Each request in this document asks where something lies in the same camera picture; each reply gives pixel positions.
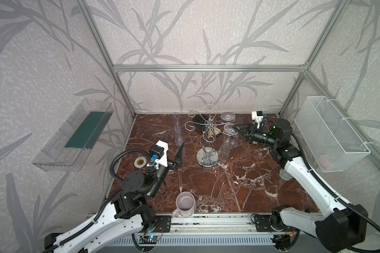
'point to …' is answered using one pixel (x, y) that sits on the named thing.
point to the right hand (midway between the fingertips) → (233, 123)
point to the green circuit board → (148, 240)
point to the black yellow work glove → (207, 122)
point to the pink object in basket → (324, 162)
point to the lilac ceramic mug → (186, 203)
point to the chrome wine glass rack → (208, 156)
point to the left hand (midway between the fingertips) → (178, 136)
